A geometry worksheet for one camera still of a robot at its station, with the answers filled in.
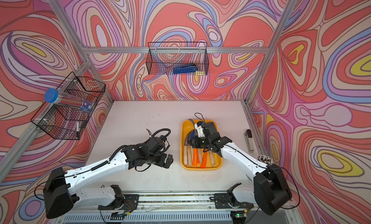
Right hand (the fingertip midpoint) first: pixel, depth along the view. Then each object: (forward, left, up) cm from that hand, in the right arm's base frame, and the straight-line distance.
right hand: (190, 145), depth 82 cm
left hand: (-8, +12, 0) cm, 14 cm away
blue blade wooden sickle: (+1, -1, -8) cm, 9 cm away
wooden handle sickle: (+2, +3, -9) cm, 10 cm away
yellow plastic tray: (-6, -5, +6) cm, 10 cm away
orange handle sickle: (-8, -7, -10) cm, 14 cm away
